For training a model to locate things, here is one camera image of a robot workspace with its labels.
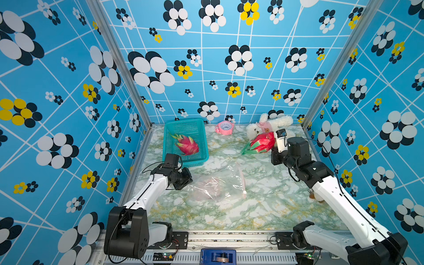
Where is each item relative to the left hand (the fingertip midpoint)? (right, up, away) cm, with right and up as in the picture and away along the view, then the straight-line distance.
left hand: (195, 177), depth 86 cm
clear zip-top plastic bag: (+13, -6, +6) cm, 16 cm away
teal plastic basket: (-3, +28, +27) cm, 39 cm away
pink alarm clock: (+17, +28, +30) cm, 44 cm away
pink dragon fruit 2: (-7, +17, +12) cm, 21 cm away
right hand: (+39, +16, -9) cm, 43 cm away
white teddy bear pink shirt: (+45, +30, +22) cm, 58 cm away
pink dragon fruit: (+32, +19, -15) cm, 40 cm away
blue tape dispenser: (+12, -28, -19) cm, 36 cm away
